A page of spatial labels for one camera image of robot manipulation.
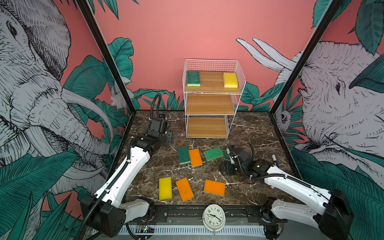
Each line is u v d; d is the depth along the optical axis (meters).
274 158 0.94
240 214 0.75
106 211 0.37
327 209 0.40
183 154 0.95
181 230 0.70
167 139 0.69
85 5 0.69
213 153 0.96
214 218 0.70
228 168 0.70
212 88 0.75
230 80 0.76
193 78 0.77
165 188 0.82
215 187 0.83
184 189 0.82
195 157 0.94
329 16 0.72
